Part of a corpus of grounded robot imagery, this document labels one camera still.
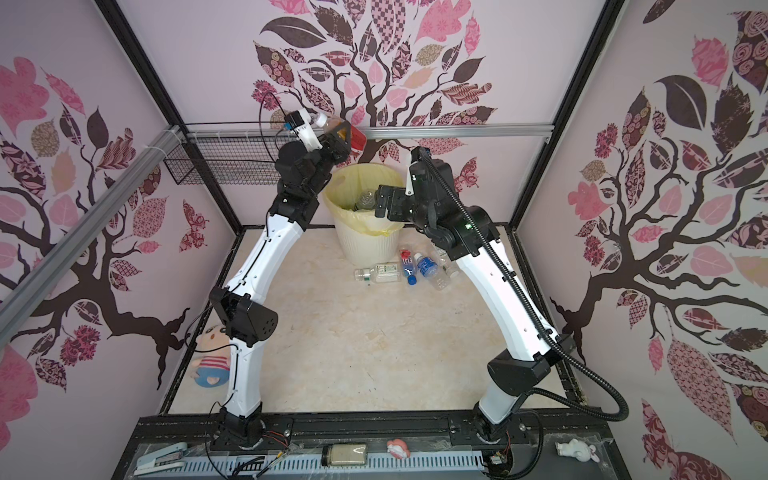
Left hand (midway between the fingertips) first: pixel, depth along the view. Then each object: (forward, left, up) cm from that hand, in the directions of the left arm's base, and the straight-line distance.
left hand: (347, 127), depth 72 cm
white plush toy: (-62, -56, -47) cm, 96 cm away
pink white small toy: (-62, -13, -44) cm, 77 cm away
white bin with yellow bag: (-7, -2, -33) cm, 34 cm away
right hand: (-18, -12, -5) cm, 22 cm away
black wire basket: (+15, +42, -18) cm, 48 cm away
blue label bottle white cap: (+7, -3, -29) cm, 30 cm away
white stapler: (-64, +43, -49) cm, 91 cm away
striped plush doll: (-43, +37, -45) cm, 73 cm away
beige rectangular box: (-63, 0, -47) cm, 78 cm away
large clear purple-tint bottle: (-11, -8, -46) cm, 48 cm away
